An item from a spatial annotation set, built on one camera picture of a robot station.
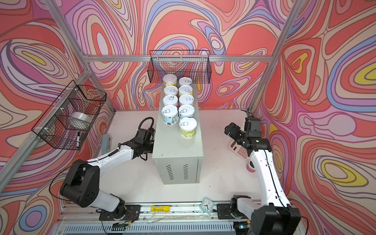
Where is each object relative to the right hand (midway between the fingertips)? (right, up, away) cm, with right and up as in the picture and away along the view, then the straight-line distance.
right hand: (231, 134), depth 78 cm
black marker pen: (-79, -2, -6) cm, 79 cm away
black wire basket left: (-86, +6, -4) cm, 86 cm away
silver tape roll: (-78, +9, -5) cm, 79 cm away
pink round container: (+13, -20, +6) cm, 24 cm away
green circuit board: (-58, -46, -6) cm, 74 cm away
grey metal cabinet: (-30, -16, +8) cm, 35 cm away
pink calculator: (+10, -11, +17) cm, 23 cm away
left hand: (-42, -8, +13) cm, 44 cm away
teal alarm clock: (-14, -37, -4) cm, 39 cm away
